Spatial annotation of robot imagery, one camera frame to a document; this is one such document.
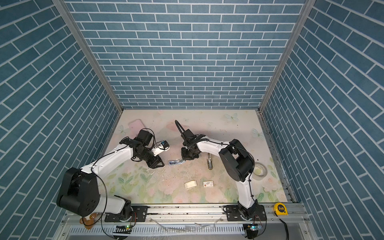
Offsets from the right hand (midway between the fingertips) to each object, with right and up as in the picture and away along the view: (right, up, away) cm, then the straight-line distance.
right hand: (181, 157), depth 92 cm
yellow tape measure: (+51, -22, -18) cm, 59 cm away
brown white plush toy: (-42, -26, -22) cm, 54 cm away
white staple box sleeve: (+16, -12, -10) cm, 22 cm away
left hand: (-11, 0, -8) cm, 13 cm away
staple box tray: (+6, -13, -8) cm, 17 cm away
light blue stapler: (-3, -3, -1) cm, 4 cm away
